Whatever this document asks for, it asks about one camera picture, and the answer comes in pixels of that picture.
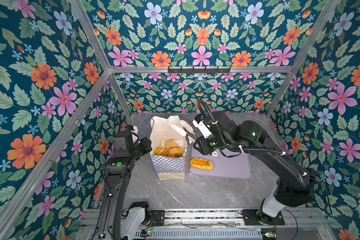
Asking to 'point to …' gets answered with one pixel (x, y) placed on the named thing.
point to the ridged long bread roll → (161, 151)
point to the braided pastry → (201, 163)
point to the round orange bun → (171, 144)
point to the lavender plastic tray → (227, 163)
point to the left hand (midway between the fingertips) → (153, 137)
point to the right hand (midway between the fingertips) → (196, 142)
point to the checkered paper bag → (168, 168)
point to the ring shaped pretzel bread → (175, 152)
